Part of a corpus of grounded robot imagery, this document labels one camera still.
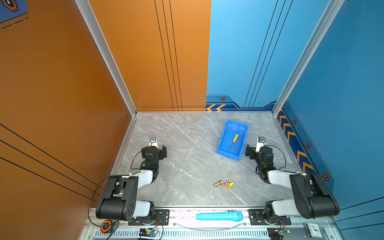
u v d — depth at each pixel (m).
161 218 0.74
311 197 0.43
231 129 1.08
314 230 0.68
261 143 0.79
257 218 0.72
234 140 1.02
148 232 0.71
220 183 0.83
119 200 0.44
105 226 0.69
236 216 0.71
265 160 0.70
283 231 0.69
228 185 0.81
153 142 0.78
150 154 0.69
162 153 0.83
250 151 0.83
